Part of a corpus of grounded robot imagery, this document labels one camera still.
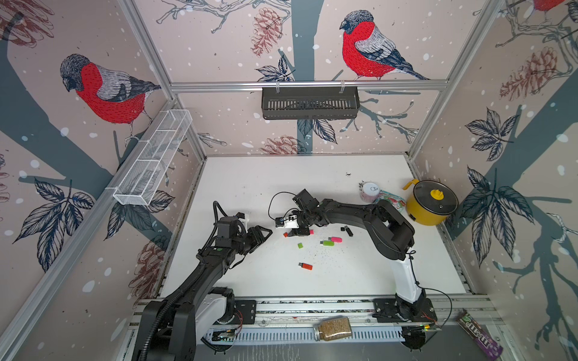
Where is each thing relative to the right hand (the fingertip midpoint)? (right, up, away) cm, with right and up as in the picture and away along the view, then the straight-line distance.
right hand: (290, 224), depth 95 cm
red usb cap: (-2, -4, -3) cm, 5 cm away
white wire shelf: (-48, +26, -18) cm, 58 cm away
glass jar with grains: (+14, -26, -28) cm, 40 cm away
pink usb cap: (+9, -3, -3) cm, 10 cm away
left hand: (-7, 0, -11) cm, 13 cm away
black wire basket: (+9, +55, +9) cm, 57 cm away
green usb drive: (+16, -7, -5) cm, 18 cm away
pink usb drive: (+19, -5, -4) cm, 20 cm away
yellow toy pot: (+60, +9, -1) cm, 61 cm away
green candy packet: (+49, +9, +3) cm, 50 cm away
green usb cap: (+4, -8, -5) cm, 10 cm away
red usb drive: (+6, -13, -11) cm, 19 cm away
